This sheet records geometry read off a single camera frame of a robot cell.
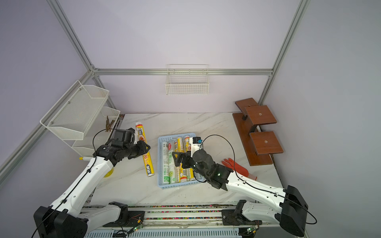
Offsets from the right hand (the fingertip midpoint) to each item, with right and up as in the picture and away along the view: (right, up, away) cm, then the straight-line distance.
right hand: (180, 154), depth 73 cm
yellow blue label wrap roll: (+2, 0, +18) cm, 19 cm away
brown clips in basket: (-50, +15, +22) cm, 57 cm away
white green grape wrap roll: (-7, -9, +15) cm, 19 cm away
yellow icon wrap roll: (-21, +9, +4) cm, 24 cm away
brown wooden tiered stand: (+44, +3, +10) cm, 45 cm away
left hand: (-19, +1, +6) cm, 20 cm away
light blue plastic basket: (-14, +6, +25) cm, 29 cm away
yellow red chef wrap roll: (0, -11, +9) cm, 14 cm away
